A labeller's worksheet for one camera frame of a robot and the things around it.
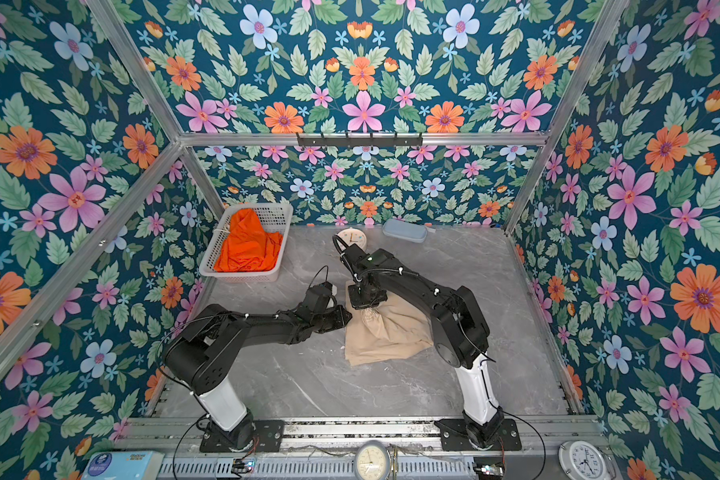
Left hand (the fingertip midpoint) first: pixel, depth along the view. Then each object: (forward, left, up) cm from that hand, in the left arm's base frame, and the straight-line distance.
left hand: (356, 311), depth 92 cm
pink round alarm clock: (+34, +1, -2) cm, 34 cm away
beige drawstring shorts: (-8, -11, +2) cm, 14 cm away
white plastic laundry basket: (+44, +32, 0) cm, 55 cm away
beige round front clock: (-39, -3, +1) cm, 39 cm away
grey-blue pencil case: (+37, -20, -3) cm, 42 cm away
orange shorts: (+26, +38, +3) cm, 47 cm away
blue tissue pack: (-36, +53, +2) cm, 64 cm away
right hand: (0, -2, +5) cm, 5 cm away
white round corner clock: (-42, -52, 0) cm, 67 cm away
